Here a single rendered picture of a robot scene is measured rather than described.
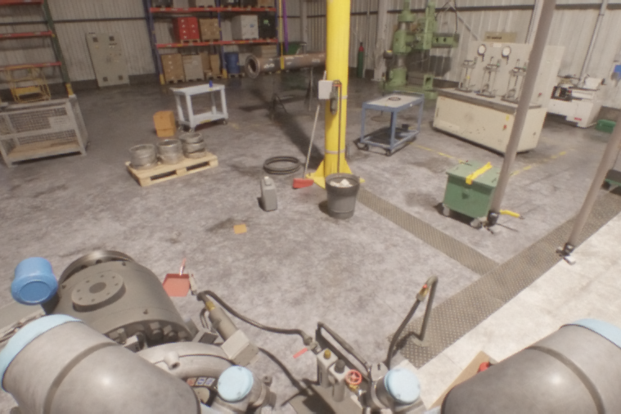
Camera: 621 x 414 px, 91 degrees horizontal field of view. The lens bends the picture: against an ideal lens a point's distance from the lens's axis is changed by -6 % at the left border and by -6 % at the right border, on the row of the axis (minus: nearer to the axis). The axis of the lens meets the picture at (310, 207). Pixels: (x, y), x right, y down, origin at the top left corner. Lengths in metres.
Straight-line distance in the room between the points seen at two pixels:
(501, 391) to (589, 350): 0.12
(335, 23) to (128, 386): 4.00
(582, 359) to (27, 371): 0.66
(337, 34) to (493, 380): 3.94
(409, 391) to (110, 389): 0.75
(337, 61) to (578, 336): 3.89
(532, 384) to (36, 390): 0.57
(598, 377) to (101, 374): 0.57
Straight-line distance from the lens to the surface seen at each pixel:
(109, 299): 1.64
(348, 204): 3.62
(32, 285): 1.79
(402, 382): 1.01
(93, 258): 2.13
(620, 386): 0.54
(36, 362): 0.53
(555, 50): 6.60
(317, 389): 2.22
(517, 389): 0.47
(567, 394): 0.48
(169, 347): 1.30
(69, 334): 0.54
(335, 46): 4.17
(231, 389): 1.00
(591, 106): 9.57
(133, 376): 0.48
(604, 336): 0.56
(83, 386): 0.47
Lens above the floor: 1.90
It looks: 29 degrees down
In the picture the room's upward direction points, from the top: 1 degrees counter-clockwise
